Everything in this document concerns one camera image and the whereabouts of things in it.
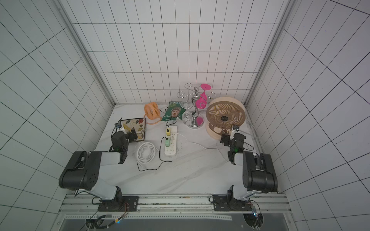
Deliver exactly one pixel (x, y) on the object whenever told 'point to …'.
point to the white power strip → (171, 150)
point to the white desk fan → (144, 152)
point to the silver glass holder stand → (193, 105)
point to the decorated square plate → (138, 125)
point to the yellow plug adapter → (168, 133)
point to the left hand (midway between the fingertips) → (127, 131)
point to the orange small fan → (152, 114)
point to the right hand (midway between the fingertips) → (226, 132)
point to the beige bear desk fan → (222, 113)
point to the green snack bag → (174, 110)
